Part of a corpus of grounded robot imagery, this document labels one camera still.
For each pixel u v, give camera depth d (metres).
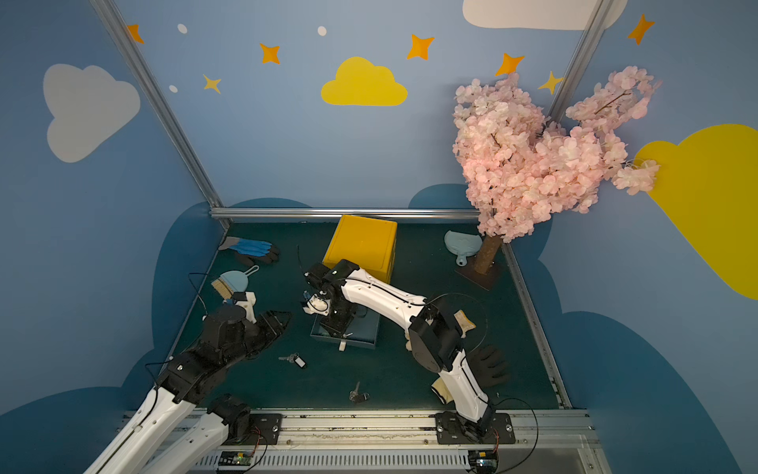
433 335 0.51
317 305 0.75
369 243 0.86
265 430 0.75
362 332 0.87
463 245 1.15
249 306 0.67
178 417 0.48
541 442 0.72
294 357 0.86
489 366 0.84
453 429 0.75
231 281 1.04
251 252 1.08
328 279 0.61
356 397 0.80
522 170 0.70
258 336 0.58
